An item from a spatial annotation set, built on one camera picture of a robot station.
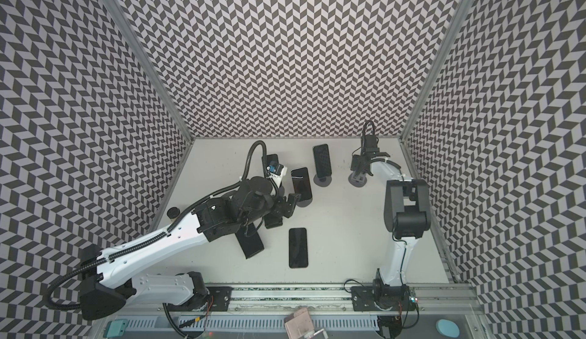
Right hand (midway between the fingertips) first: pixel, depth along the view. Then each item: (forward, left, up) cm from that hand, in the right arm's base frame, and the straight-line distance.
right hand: (360, 168), depth 99 cm
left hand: (-24, +30, +20) cm, 43 cm away
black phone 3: (+4, +16, +1) cm, 17 cm away
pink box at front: (-55, +27, -1) cm, 61 cm away
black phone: (0, +38, +9) cm, 39 cm away
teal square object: (-55, +81, -1) cm, 98 cm away
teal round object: (-56, -18, -6) cm, 59 cm away
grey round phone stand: (-5, +1, -2) cm, 6 cm away
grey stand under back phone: (-2, +17, -6) cm, 18 cm away
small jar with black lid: (-22, +73, +6) cm, 76 cm away
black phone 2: (-10, +26, +6) cm, 29 cm away
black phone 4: (-31, +45, +1) cm, 54 cm away
